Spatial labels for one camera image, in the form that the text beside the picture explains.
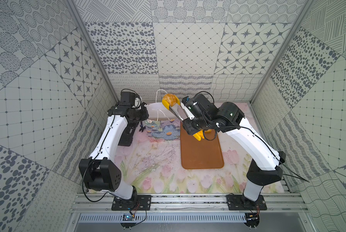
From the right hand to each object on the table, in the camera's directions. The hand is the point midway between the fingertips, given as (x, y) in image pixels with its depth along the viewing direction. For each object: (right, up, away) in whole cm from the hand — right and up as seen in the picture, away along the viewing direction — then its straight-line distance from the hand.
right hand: (189, 125), depth 65 cm
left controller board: (-31, -47, +6) cm, 57 cm away
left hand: (-20, +5, +15) cm, 26 cm away
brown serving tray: (+10, -21, +26) cm, 34 cm away
